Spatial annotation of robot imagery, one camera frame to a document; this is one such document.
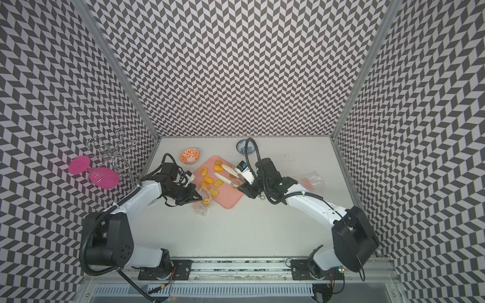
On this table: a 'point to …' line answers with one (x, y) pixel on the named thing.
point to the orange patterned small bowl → (189, 156)
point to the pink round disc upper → (79, 164)
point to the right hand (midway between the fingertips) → (243, 186)
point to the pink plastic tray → (219, 190)
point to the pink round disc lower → (104, 177)
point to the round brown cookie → (218, 162)
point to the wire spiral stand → (115, 147)
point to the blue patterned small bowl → (240, 146)
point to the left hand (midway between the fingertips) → (201, 199)
